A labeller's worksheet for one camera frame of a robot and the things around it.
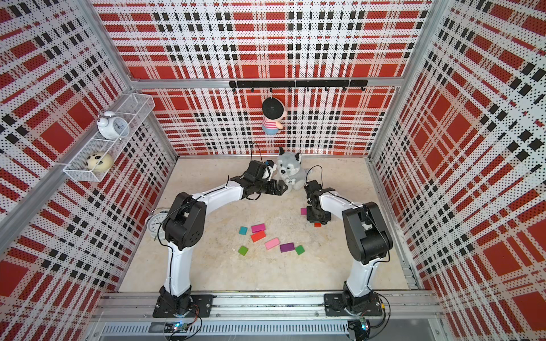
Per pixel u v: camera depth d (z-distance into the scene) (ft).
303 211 3.25
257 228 3.06
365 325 2.18
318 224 3.05
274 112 3.01
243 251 2.84
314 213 2.64
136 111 2.64
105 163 2.15
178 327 2.27
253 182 2.58
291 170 3.08
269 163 2.93
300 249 2.86
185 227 1.79
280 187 2.90
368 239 1.59
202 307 2.42
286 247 2.84
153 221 3.00
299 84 2.90
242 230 3.06
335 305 2.38
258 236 2.98
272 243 2.91
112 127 2.29
